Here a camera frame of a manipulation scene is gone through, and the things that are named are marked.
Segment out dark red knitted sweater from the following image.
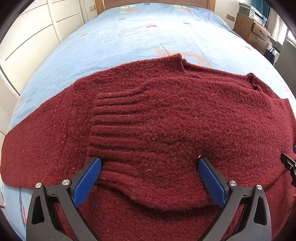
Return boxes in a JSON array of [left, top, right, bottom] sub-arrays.
[[1, 54, 295, 240]]

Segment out grey office chair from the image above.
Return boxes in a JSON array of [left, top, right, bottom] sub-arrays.
[[274, 38, 296, 80]]

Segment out wooden drawer nightstand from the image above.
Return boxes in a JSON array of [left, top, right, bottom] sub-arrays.
[[233, 13, 270, 54]]

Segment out blue cartoon dinosaur bedsheet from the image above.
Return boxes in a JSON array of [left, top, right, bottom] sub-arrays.
[[1, 3, 295, 240]]

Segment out white wardrobe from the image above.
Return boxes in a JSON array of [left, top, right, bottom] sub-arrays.
[[1, 1, 84, 134]]

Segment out wooden headboard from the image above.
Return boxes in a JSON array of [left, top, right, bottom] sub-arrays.
[[94, 0, 217, 15]]

